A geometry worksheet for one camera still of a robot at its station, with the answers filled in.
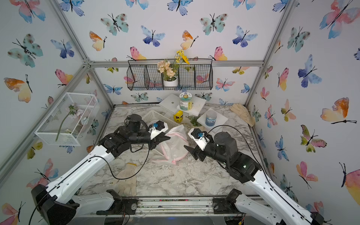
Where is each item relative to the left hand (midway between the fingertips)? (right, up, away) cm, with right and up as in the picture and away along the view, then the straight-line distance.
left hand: (168, 134), depth 68 cm
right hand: (+11, -1, -5) cm, 12 cm away
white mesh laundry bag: (+2, -8, +6) cm, 10 cm away
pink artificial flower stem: (-51, +13, +6) cm, 53 cm away
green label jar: (+8, +18, +14) cm, 24 cm away
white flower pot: (0, +30, +23) cm, 38 cm away
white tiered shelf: (-2, +20, +33) cm, 39 cm away
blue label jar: (+23, +9, +16) cm, 30 cm away
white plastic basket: (-15, +10, +40) cm, 44 cm away
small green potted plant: (+13, +6, +29) cm, 33 cm away
